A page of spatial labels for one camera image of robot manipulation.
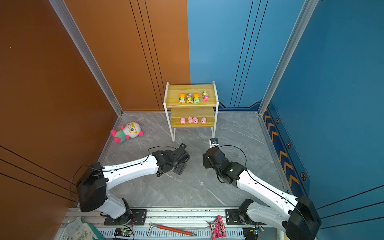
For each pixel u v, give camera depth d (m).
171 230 0.70
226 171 0.56
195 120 0.91
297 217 0.39
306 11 0.71
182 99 0.78
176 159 0.63
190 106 0.79
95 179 0.47
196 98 0.79
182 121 0.91
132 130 1.00
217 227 0.70
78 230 0.69
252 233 0.71
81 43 0.81
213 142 0.69
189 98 0.79
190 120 0.92
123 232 0.71
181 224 0.72
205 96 0.79
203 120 0.91
